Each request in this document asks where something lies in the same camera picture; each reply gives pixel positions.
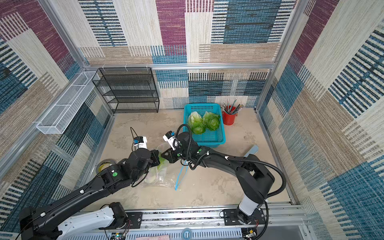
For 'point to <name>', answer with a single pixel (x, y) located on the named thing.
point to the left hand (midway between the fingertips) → (161, 152)
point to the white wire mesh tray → (56, 119)
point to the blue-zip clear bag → (170, 175)
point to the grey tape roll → (109, 160)
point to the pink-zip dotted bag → (162, 148)
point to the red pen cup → (229, 119)
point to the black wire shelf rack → (128, 90)
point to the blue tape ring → (186, 234)
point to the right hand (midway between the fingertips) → (165, 156)
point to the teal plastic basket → (209, 138)
